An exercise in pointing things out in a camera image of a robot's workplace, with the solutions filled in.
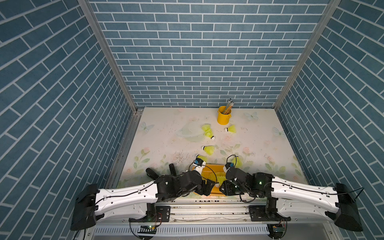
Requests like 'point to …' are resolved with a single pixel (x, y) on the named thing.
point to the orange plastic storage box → (210, 173)
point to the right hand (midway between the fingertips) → (220, 191)
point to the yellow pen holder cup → (223, 119)
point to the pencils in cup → (228, 108)
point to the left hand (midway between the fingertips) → (212, 185)
